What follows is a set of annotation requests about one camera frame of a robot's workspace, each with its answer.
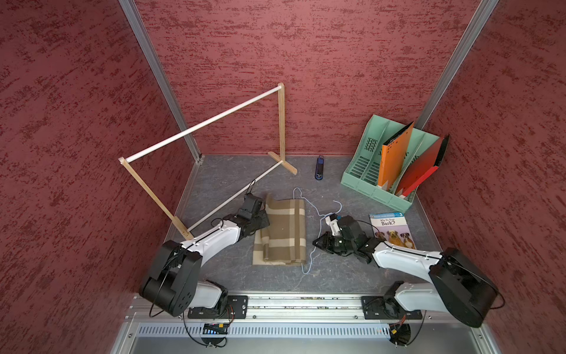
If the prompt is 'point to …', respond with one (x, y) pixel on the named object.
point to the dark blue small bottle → (319, 169)
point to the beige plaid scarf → (284, 242)
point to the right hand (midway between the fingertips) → (312, 248)
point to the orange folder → (393, 153)
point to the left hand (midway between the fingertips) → (264, 222)
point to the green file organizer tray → (363, 172)
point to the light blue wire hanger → (319, 224)
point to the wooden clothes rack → (282, 158)
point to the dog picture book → (392, 228)
